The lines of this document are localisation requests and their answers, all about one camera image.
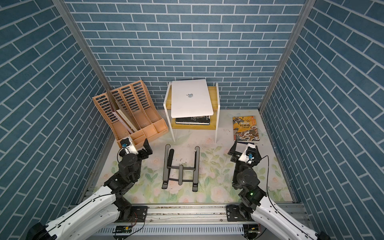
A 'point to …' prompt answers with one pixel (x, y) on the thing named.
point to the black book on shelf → (201, 120)
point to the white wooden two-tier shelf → (214, 94)
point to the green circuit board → (124, 229)
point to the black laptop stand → (168, 160)
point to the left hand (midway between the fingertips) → (144, 141)
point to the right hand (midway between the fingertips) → (247, 145)
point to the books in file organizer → (130, 127)
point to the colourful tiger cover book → (245, 129)
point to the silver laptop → (190, 98)
